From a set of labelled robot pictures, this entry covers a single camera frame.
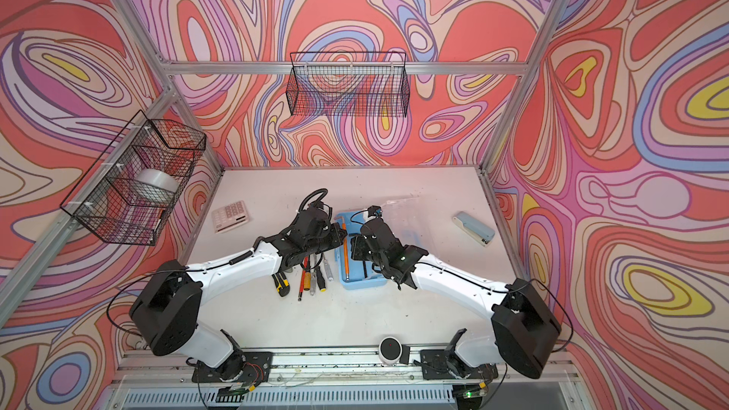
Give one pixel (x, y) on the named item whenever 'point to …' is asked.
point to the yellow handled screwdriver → (308, 278)
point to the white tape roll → (155, 187)
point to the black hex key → (364, 269)
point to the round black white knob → (390, 350)
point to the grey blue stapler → (473, 228)
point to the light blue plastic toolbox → (355, 273)
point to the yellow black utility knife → (282, 283)
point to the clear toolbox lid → (415, 221)
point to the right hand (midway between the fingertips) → (355, 247)
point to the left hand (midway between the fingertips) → (352, 231)
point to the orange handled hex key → (346, 258)
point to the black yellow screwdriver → (321, 279)
